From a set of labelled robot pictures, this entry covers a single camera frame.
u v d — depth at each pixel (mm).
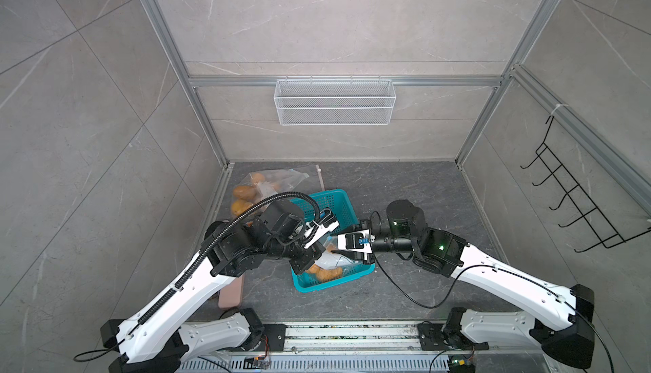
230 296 795
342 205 958
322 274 798
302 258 521
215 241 388
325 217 497
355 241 472
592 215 643
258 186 1020
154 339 365
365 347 730
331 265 757
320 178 1139
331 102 1005
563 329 401
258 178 1043
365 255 543
